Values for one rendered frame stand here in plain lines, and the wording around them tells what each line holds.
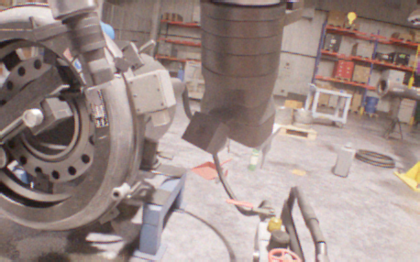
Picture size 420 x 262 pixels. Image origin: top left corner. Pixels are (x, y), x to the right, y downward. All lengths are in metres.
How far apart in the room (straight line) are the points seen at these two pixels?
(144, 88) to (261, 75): 0.56
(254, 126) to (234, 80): 0.05
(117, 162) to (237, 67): 0.62
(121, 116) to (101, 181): 0.20
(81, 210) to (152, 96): 0.42
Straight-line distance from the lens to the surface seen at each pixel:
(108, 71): 0.57
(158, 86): 0.76
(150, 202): 1.26
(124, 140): 0.80
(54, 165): 1.10
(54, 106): 0.82
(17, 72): 1.14
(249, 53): 0.23
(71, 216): 0.97
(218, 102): 0.28
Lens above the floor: 0.85
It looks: 12 degrees down
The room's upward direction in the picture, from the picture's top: 9 degrees clockwise
